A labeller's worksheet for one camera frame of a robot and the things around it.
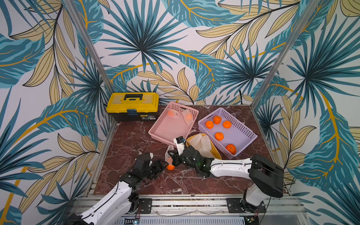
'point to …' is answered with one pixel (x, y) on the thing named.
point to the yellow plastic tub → (214, 151)
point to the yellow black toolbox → (133, 106)
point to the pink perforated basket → (175, 120)
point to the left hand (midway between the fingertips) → (166, 168)
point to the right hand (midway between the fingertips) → (167, 152)
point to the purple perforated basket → (225, 132)
